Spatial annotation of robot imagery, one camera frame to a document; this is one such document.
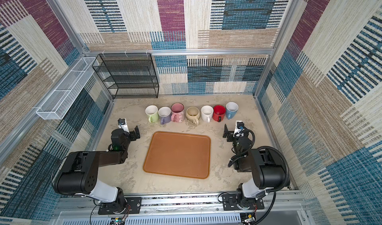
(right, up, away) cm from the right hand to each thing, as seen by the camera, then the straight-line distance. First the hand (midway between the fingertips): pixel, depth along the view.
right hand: (233, 125), depth 90 cm
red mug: (-6, +7, +15) cm, 18 cm away
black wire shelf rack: (-72, +34, +21) cm, 83 cm away
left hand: (-63, 0, +3) cm, 64 cm away
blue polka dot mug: (+2, +11, +15) cm, 18 cm away
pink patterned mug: (-34, +9, +8) cm, 36 cm away
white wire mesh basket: (-89, +11, -20) cm, 91 cm away
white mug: (-15, +8, +13) cm, 21 cm away
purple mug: (-43, +6, +15) cm, 46 cm away
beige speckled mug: (-24, +6, +13) cm, 28 cm away
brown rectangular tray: (-33, -18, +1) cm, 38 cm away
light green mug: (-52, +8, +12) cm, 53 cm away
